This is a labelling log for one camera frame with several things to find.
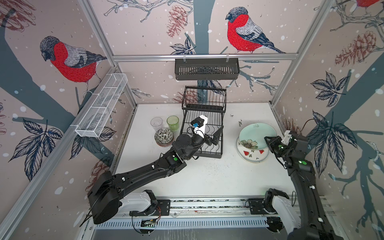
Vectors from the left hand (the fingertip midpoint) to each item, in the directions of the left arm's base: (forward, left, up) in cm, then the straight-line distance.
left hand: (214, 122), depth 64 cm
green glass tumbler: (+26, +24, -34) cm, 49 cm away
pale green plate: (+7, -25, -23) cm, 35 cm away
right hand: (+2, -29, -16) cm, 33 cm away
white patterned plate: (0, -26, -34) cm, 43 cm away
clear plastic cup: (+26, +36, -34) cm, 56 cm away
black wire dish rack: (+46, -5, -33) cm, 56 cm away
